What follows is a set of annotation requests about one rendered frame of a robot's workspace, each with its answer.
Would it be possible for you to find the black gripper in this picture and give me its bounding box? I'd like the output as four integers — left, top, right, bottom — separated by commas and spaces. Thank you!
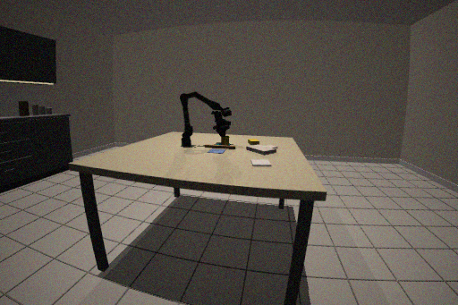
213, 118, 230, 137

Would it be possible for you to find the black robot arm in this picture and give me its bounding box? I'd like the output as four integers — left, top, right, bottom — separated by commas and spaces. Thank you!
180, 92, 232, 147

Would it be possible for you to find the white flat square slab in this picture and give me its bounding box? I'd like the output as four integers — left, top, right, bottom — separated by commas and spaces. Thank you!
246, 145, 276, 155

